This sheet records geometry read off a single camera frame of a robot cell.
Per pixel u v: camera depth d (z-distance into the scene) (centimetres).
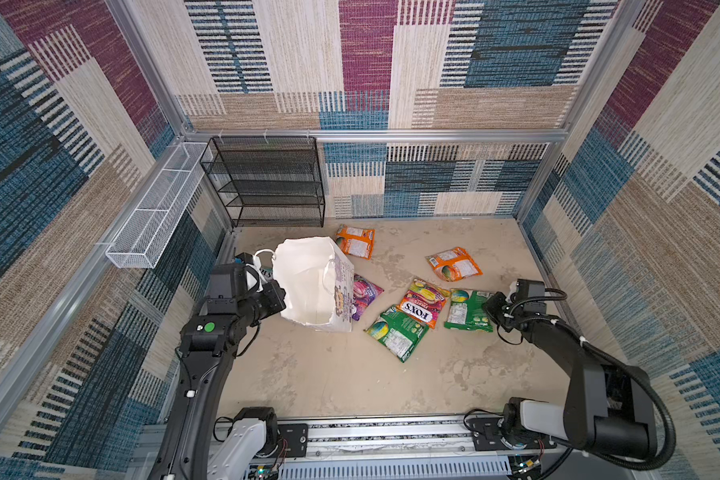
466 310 92
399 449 73
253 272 56
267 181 111
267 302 63
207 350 45
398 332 89
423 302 94
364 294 96
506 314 70
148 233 93
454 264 103
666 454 37
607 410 42
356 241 109
